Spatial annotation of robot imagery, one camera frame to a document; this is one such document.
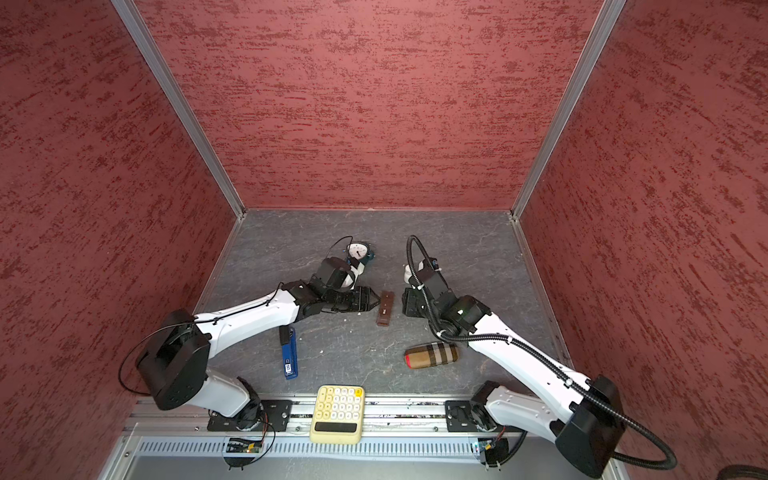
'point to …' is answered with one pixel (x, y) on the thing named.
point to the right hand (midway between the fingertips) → (409, 304)
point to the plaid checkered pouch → (431, 354)
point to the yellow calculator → (339, 414)
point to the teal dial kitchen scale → (361, 252)
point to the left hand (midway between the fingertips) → (372, 307)
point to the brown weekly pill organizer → (385, 308)
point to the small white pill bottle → (407, 273)
